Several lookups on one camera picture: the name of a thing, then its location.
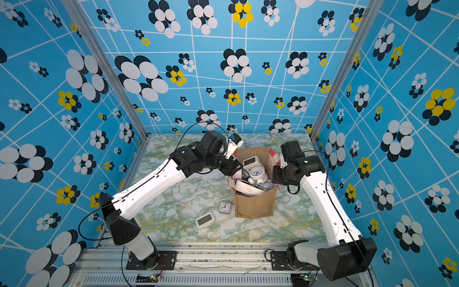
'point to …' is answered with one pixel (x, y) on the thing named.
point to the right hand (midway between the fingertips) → (279, 177)
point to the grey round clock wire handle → (266, 186)
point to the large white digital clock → (245, 188)
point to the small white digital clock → (251, 162)
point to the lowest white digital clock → (205, 220)
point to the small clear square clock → (225, 207)
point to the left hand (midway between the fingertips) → (240, 160)
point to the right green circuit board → (306, 277)
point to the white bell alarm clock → (257, 175)
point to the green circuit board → (152, 278)
